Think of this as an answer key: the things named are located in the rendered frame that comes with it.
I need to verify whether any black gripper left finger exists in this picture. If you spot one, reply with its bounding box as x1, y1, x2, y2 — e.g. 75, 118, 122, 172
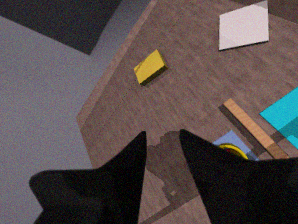
29, 131, 147, 224

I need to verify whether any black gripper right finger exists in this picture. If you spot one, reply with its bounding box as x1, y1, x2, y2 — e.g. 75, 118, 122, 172
180, 129, 298, 224

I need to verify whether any olive yellow cup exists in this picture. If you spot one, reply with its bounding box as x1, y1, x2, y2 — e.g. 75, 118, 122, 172
219, 143, 248, 159

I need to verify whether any yellow flat block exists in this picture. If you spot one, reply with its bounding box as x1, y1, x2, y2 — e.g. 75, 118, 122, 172
134, 49, 168, 86

